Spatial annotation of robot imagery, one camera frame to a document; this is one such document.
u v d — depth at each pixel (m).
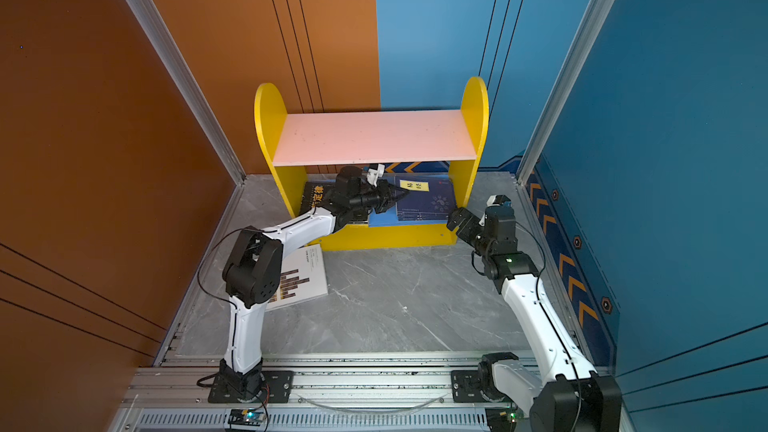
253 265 0.54
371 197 0.81
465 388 0.72
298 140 0.73
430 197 0.89
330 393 0.73
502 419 0.70
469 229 0.71
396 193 0.86
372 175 0.85
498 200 0.70
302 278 0.88
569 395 0.38
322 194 0.92
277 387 0.74
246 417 0.71
